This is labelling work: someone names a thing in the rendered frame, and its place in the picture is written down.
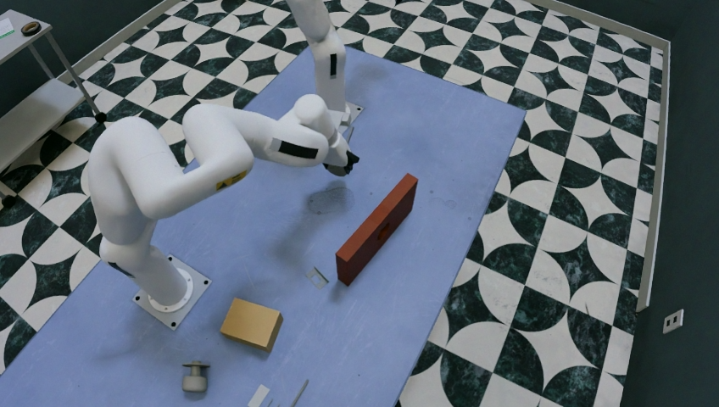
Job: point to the tan cardboard box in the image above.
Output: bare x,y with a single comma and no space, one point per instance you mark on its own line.
252,324

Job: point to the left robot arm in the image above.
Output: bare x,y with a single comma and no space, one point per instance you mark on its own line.
329,53

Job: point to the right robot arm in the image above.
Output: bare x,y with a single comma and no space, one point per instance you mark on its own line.
131,158

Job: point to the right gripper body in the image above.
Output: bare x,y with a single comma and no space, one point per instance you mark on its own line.
337,152

